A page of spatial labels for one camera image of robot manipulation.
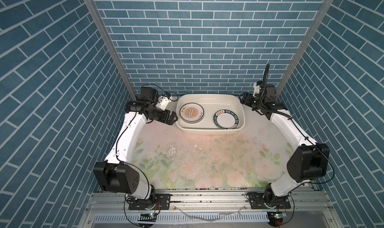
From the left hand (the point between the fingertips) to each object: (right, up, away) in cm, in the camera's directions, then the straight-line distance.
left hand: (169, 115), depth 79 cm
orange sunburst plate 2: (+10, -3, +27) cm, 29 cm away
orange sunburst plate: (+10, +1, +30) cm, 32 cm away
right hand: (+41, +11, +8) cm, 43 cm away
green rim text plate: (+35, -4, +27) cm, 44 cm away
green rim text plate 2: (+35, -8, +24) cm, 43 cm away
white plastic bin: (+25, +8, +34) cm, 43 cm away
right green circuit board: (+54, -48, -7) cm, 73 cm away
